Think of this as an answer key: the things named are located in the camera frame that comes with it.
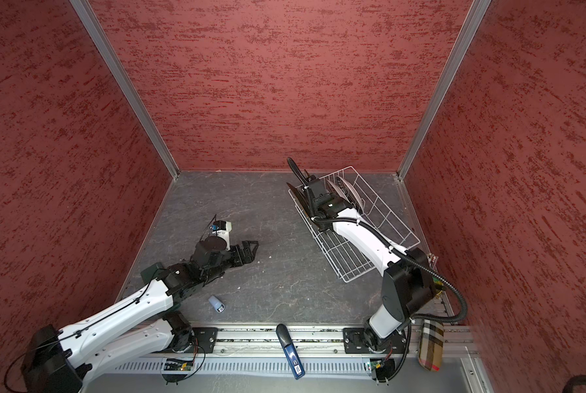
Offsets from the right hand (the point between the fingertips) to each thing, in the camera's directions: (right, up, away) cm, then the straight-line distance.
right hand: (326, 206), depth 86 cm
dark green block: (-65, -24, +2) cm, 69 cm away
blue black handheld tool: (-12, -41, -17) cm, 46 cm away
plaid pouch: (+30, -41, -15) cm, 52 cm away
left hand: (-27, -14, -6) cm, 31 cm away
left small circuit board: (-47, -48, -14) cm, 68 cm away
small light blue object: (-37, -31, -8) cm, 49 cm away
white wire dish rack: (+8, -20, +5) cm, 22 cm away
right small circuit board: (+15, -48, -14) cm, 52 cm away
